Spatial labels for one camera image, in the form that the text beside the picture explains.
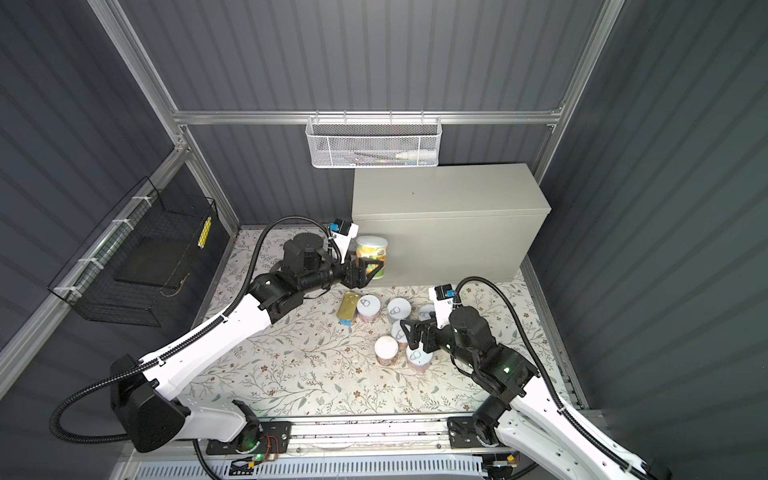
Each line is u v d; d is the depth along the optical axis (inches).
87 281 24.2
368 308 35.9
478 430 26.0
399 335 33.3
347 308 36.5
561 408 18.0
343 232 24.4
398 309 35.8
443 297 24.4
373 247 26.4
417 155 34.1
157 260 29.2
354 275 24.5
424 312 35.2
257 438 28.0
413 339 24.9
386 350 31.8
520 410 19.3
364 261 24.9
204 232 32.9
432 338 24.5
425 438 29.2
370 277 26.2
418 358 31.7
